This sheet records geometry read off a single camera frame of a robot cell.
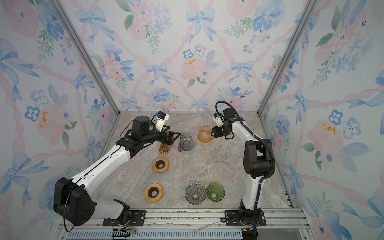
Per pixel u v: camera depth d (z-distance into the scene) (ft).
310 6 2.26
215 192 2.67
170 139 2.25
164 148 3.11
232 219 2.38
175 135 2.34
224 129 2.73
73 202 1.30
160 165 3.03
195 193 2.63
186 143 3.10
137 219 2.42
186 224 2.40
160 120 2.25
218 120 2.96
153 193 2.68
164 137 2.23
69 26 2.45
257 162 1.74
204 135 3.47
